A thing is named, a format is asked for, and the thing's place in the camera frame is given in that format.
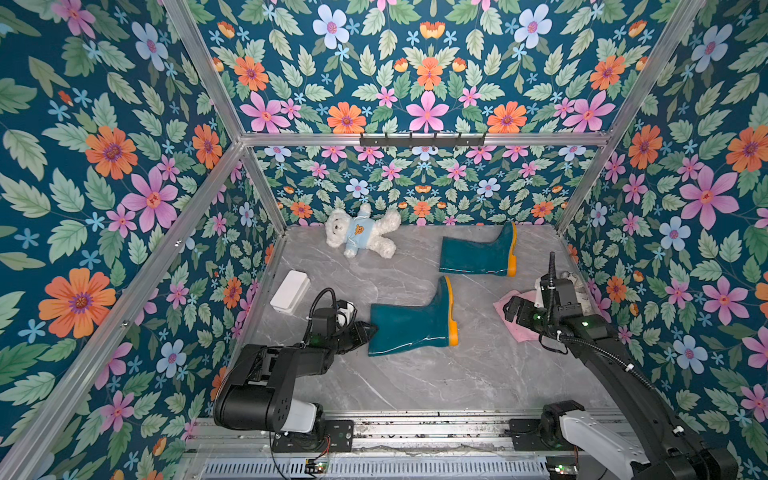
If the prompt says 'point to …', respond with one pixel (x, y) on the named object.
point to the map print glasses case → (580, 291)
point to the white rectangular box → (291, 292)
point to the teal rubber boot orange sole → (404, 327)
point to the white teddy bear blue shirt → (362, 231)
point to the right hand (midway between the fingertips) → (523, 308)
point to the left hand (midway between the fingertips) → (378, 328)
